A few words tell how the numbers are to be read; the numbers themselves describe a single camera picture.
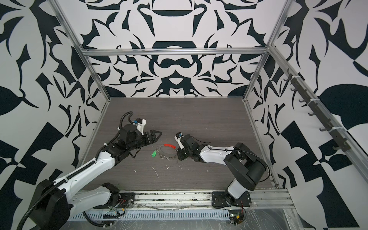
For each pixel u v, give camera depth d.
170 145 0.94
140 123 0.74
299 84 0.65
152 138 0.71
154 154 0.90
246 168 0.45
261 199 0.76
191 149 0.70
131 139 0.62
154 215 0.65
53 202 0.39
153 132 0.73
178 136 0.81
